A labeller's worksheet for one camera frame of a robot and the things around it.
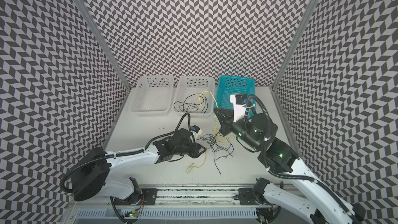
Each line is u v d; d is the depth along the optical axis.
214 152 0.85
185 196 0.74
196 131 0.74
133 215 0.66
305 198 0.51
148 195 0.73
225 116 0.52
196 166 0.82
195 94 1.04
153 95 1.15
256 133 0.40
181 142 0.64
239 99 0.48
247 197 0.73
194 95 1.05
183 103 1.08
